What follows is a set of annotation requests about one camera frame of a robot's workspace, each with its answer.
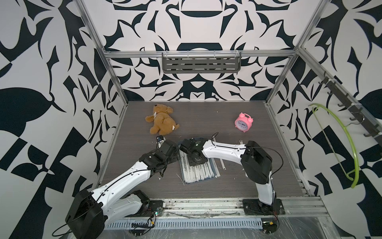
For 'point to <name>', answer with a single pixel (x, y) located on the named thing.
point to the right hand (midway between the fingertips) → (194, 160)
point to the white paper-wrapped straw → (223, 165)
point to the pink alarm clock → (243, 123)
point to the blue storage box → (192, 174)
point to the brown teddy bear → (164, 123)
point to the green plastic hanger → (348, 177)
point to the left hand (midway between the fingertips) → (172, 151)
